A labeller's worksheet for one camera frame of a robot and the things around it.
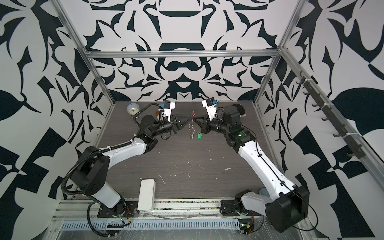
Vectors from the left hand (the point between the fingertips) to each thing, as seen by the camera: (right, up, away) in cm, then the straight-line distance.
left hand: (193, 114), depth 69 cm
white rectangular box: (-22, -40, +4) cm, 46 cm away
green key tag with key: (+4, -13, +31) cm, 34 cm away
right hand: (+1, -2, +1) cm, 2 cm away
